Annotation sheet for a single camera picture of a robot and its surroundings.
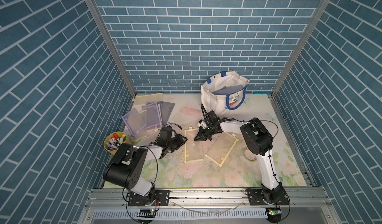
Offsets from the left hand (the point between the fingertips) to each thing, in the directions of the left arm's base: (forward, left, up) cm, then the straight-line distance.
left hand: (189, 141), depth 92 cm
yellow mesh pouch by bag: (-4, -2, -3) cm, 5 cm away
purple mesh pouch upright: (+18, +26, +1) cm, 31 cm away
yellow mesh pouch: (-4, -20, -2) cm, 21 cm away
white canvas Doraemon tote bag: (+21, -19, +12) cm, 31 cm away
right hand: (+1, -4, -2) cm, 4 cm away
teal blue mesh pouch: (+38, -28, +8) cm, 48 cm away
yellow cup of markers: (-5, +42, +9) cm, 43 cm away
